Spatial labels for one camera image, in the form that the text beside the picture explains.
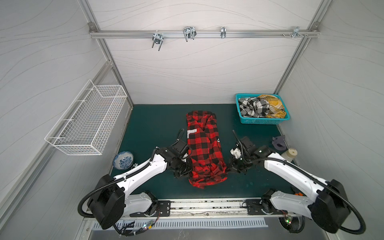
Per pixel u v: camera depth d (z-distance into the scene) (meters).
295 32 0.77
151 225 0.68
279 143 0.96
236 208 0.75
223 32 0.78
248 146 0.64
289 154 0.82
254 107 1.08
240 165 0.67
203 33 0.77
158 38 0.79
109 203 0.40
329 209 0.39
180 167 0.67
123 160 0.89
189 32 0.77
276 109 1.04
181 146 0.65
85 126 0.68
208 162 0.86
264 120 1.02
